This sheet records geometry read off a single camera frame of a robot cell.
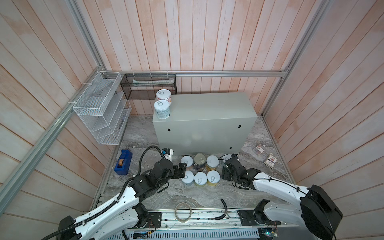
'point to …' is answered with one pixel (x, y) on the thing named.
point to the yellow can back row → (212, 162)
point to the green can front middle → (200, 179)
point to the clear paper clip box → (258, 150)
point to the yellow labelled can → (226, 174)
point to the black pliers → (226, 212)
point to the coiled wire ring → (183, 221)
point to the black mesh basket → (144, 86)
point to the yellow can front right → (213, 178)
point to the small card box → (270, 161)
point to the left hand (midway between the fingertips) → (179, 168)
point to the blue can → (188, 179)
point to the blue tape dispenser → (123, 165)
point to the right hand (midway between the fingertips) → (226, 172)
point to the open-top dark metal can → (199, 160)
